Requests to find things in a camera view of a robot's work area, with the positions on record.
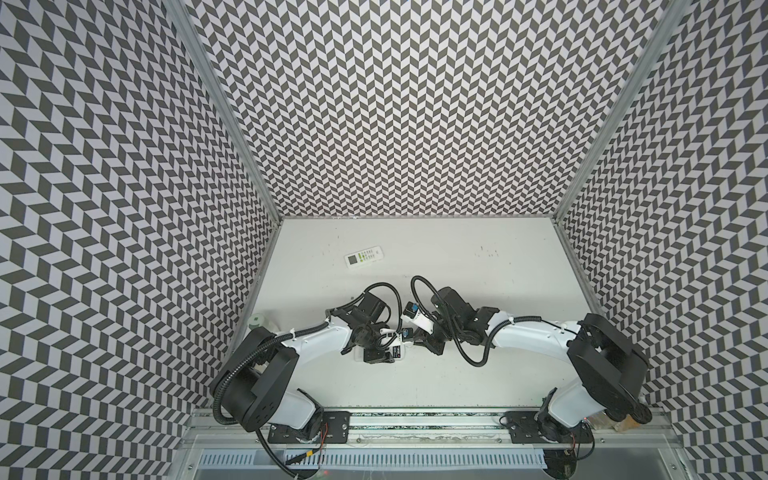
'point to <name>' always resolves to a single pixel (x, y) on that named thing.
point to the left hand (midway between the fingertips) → (387, 347)
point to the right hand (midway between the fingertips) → (417, 344)
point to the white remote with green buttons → (364, 256)
